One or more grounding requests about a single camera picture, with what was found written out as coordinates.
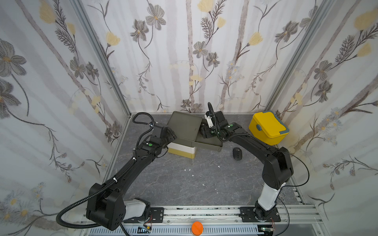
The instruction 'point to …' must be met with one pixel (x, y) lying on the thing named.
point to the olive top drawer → (212, 143)
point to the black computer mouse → (237, 153)
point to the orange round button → (197, 228)
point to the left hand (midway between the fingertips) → (172, 133)
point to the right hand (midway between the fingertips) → (208, 127)
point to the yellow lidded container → (267, 127)
